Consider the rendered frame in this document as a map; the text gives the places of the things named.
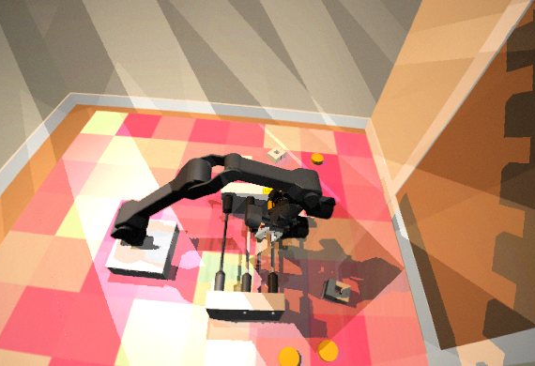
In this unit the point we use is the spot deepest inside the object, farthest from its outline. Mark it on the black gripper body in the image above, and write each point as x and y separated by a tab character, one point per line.
254	217

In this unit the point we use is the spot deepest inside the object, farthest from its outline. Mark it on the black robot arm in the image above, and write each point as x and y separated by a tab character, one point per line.
299	189

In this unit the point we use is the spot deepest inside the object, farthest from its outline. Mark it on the orange round disc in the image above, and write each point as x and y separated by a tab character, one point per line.
288	357
327	350
317	158

